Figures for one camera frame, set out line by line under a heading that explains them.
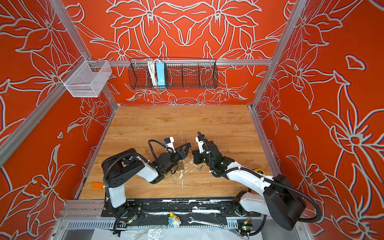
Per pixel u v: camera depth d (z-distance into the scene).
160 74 0.90
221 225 0.69
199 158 0.73
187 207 0.74
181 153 0.76
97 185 0.80
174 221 0.67
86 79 0.92
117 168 0.50
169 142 0.78
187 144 0.82
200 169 0.86
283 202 0.41
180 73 0.98
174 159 0.76
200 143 0.74
